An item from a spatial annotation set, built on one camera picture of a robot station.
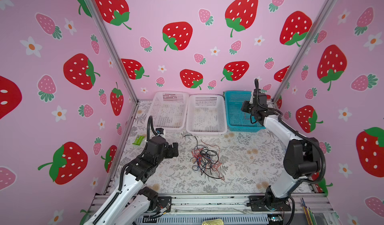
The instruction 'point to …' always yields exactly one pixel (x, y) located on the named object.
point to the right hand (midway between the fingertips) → (243, 102)
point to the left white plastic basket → (169, 110)
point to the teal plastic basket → (238, 120)
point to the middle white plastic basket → (206, 115)
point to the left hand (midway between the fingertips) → (170, 143)
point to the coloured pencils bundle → (308, 214)
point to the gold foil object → (213, 222)
